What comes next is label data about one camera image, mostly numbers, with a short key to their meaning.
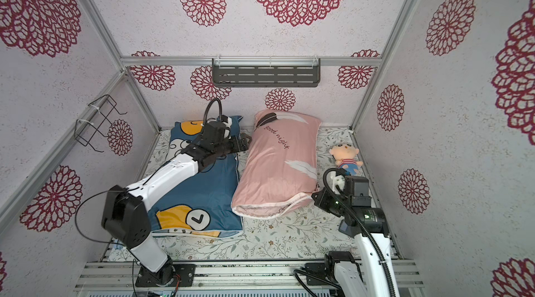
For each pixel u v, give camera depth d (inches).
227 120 30.4
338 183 25.5
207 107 25.5
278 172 33.4
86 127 28.7
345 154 39.6
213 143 25.5
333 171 26.1
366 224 18.4
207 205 33.5
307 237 32.7
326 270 29.0
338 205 23.3
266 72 38.0
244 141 30.0
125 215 17.8
